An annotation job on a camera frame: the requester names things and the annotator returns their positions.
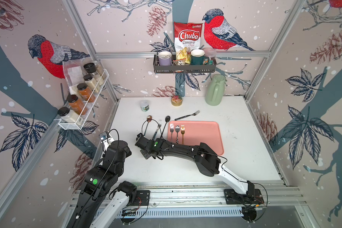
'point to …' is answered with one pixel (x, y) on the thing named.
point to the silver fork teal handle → (160, 122)
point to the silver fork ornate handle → (172, 129)
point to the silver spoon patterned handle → (177, 129)
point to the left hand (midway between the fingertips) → (124, 139)
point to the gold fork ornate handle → (182, 128)
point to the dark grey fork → (194, 114)
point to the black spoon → (167, 119)
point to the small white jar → (145, 105)
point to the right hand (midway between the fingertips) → (146, 149)
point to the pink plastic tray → (196, 132)
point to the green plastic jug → (214, 94)
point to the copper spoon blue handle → (149, 118)
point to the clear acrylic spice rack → (103, 74)
